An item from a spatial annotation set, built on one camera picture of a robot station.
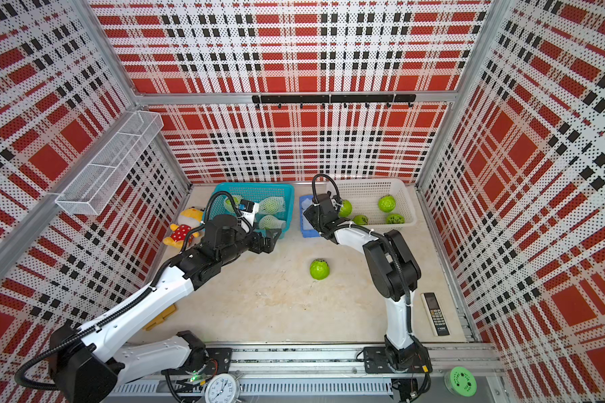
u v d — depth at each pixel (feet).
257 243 2.18
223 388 2.19
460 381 2.18
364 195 4.04
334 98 2.91
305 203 3.64
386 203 3.45
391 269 1.70
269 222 3.22
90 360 1.24
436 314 2.69
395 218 3.26
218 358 2.42
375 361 2.40
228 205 2.76
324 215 2.51
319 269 2.83
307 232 3.29
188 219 3.31
